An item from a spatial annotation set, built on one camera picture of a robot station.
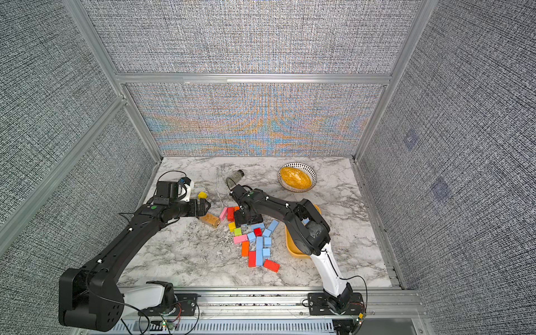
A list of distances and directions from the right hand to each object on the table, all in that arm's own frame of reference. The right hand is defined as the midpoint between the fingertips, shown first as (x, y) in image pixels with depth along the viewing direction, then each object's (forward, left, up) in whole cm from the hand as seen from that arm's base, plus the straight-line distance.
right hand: (243, 217), depth 94 cm
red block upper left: (+1, +6, 0) cm, 6 cm away
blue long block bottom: (-15, -8, 0) cm, 17 cm away
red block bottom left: (-18, -5, -1) cm, 18 cm away
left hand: (0, +15, +12) cm, 19 cm away
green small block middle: (-8, +2, +1) cm, 8 cm away
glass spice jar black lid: (+22, +6, 0) cm, 22 cm away
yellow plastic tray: (-14, -20, +4) cm, 25 cm away
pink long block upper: (+1, +9, 0) cm, 9 cm away
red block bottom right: (-20, -12, -2) cm, 24 cm away
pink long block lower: (-10, +2, 0) cm, 11 cm away
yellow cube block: (+11, +21, 0) cm, 24 cm away
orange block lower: (-13, -1, -2) cm, 14 cm away
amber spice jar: (-2, +14, +1) cm, 15 cm away
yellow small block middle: (-5, +5, 0) cm, 7 cm away
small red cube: (-7, -7, +1) cm, 10 cm away
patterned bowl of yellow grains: (+20, -25, +4) cm, 32 cm away
